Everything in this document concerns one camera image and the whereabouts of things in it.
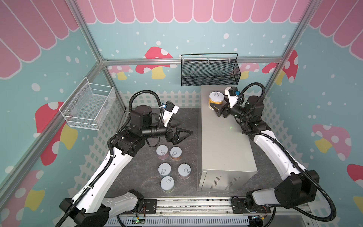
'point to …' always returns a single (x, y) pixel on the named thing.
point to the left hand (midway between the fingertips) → (186, 131)
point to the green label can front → (167, 184)
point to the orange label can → (176, 153)
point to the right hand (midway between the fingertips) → (216, 98)
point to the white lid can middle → (164, 169)
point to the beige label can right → (184, 170)
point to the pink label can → (162, 151)
